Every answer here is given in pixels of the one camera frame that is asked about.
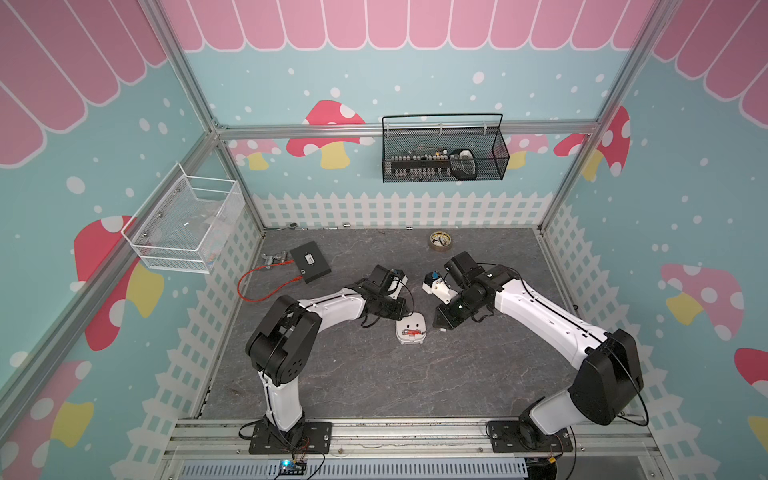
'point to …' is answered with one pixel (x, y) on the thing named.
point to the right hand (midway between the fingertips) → (439, 320)
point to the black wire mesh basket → (438, 155)
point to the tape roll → (440, 241)
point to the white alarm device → (415, 321)
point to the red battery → (411, 332)
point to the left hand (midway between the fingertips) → (404, 315)
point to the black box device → (310, 261)
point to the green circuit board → (290, 467)
